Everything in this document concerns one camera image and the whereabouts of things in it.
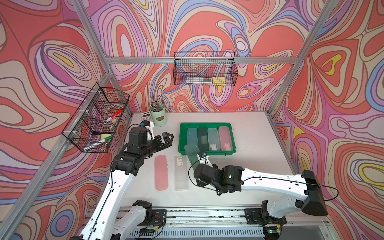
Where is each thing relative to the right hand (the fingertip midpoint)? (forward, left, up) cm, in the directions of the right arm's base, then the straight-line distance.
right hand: (202, 175), depth 73 cm
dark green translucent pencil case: (+31, -2, -12) cm, 33 cm away
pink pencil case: (+8, +24, -14) cm, 29 cm away
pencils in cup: (+49, +30, +4) cm, 58 cm away
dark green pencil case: (+11, +5, +7) cm, 13 cm away
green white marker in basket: (+15, +46, +14) cm, 50 cm away
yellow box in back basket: (+52, -12, +20) cm, 57 cm away
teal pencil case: (+35, +5, -13) cm, 38 cm away
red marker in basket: (+27, +43, +18) cm, 54 cm away
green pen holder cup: (+47, +28, -2) cm, 54 cm away
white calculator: (+55, +41, -12) cm, 70 cm away
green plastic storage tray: (+35, +11, -13) cm, 39 cm away
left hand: (+13, +16, +14) cm, 25 cm away
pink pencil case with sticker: (+30, -18, -10) cm, 36 cm away
